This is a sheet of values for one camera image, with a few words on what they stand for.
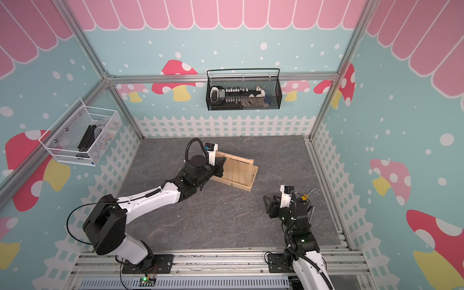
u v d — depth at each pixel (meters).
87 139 0.71
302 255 0.55
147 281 0.73
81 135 0.73
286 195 0.71
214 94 0.91
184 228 0.84
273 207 0.70
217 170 0.73
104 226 0.44
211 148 0.71
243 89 0.91
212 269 0.74
